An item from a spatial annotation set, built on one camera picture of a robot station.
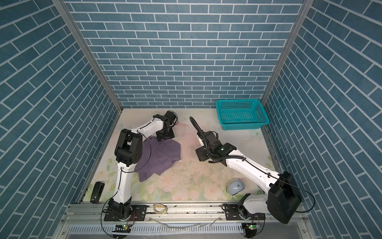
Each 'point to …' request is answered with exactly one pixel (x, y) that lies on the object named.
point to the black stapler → (98, 187)
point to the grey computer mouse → (235, 186)
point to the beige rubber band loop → (164, 211)
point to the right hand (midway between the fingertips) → (200, 148)
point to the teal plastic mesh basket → (241, 114)
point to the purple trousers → (156, 156)
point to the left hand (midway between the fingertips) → (169, 137)
